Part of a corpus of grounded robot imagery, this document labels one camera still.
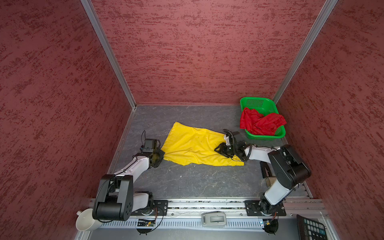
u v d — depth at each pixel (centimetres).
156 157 77
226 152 85
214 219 70
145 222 73
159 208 73
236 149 74
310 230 67
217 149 90
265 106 117
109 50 87
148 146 71
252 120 99
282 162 51
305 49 87
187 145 97
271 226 71
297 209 76
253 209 74
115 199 42
